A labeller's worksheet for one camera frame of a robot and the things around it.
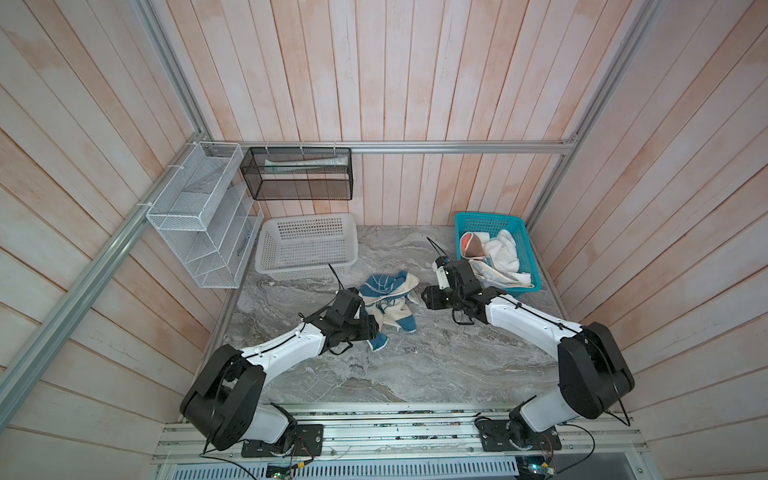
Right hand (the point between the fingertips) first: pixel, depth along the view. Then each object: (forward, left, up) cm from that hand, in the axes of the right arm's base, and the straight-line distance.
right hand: (428, 292), depth 91 cm
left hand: (-12, +18, -4) cm, 22 cm away
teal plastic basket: (+34, -28, -3) cm, 44 cm away
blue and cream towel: (-1, +12, -4) cm, 13 cm away
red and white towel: (+23, -18, -4) cm, 29 cm away
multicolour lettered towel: (+4, -19, +4) cm, 19 cm away
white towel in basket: (+20, -28, -3) cm, 35 cm away
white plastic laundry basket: (+25, +47, -8) cm, 54 cm away
